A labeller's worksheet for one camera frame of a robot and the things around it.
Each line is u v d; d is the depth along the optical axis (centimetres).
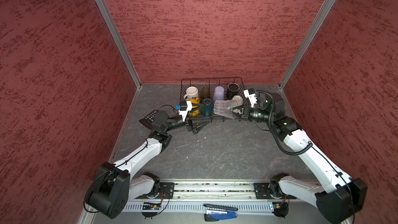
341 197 37
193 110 73
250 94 66
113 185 40
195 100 97
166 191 74
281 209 71
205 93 105
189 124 63
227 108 70
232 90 101
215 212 67
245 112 62
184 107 59
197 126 64
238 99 95
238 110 70
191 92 103
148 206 73
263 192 74
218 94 98
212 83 114
